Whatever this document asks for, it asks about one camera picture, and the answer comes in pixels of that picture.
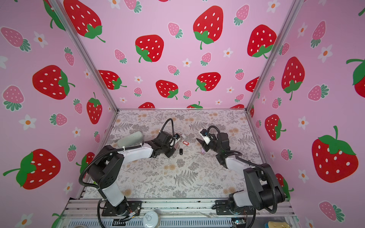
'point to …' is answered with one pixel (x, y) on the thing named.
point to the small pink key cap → (203, 151)
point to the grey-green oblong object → (134, 139)
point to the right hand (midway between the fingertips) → (200, 135)
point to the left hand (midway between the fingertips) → (173, 147)
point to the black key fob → (181, 151)
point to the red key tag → (186, 143)
